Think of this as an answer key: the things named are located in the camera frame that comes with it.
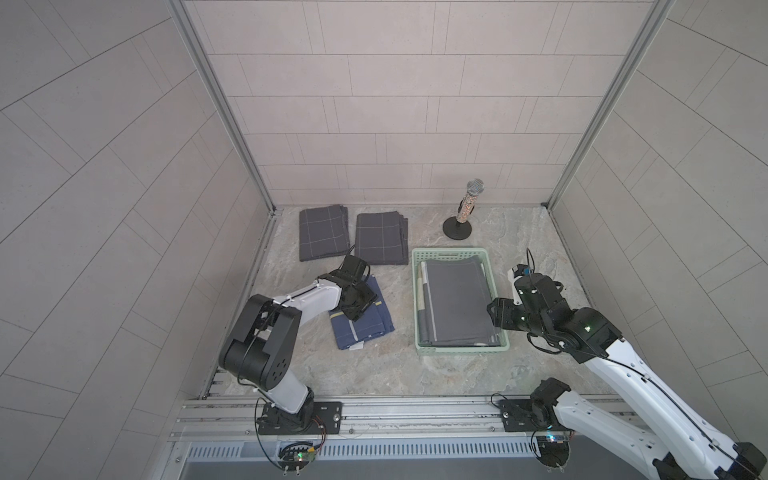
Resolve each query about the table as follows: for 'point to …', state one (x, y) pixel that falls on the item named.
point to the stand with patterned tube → (457, 227)
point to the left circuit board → (295, 456)
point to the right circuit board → (554, 452)
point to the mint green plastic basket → (431, 254)
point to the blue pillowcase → (376, 320)
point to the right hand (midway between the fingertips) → (492, 309)
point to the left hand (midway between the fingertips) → (378, 299)
